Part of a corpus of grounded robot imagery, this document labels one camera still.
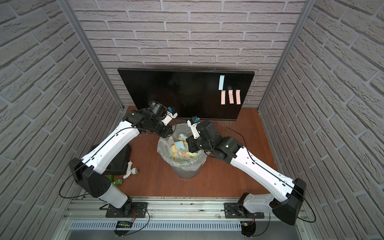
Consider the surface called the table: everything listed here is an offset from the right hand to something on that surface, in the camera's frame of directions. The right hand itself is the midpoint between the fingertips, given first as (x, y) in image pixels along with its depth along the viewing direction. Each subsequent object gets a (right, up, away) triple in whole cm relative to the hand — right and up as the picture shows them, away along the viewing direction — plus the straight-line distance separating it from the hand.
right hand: (188, 139), depth 70 cm
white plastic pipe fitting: (-32, -20, +14) cm, 40 cm away
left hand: (-12, +6, +8) cm, 16 cm away
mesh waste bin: (-2, -20, +10) cm, 23 cm away
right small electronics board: (+29, -44, +1) cm, 53 cm away
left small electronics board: (-33, -43, +2) cm, 54 cm away
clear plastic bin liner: (-12, -4, +2) cm, 13 cm away
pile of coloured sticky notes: (-6, -7, +12) cm, 15 cm away
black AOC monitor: (+10, +27, +29) cm, 41 cm away
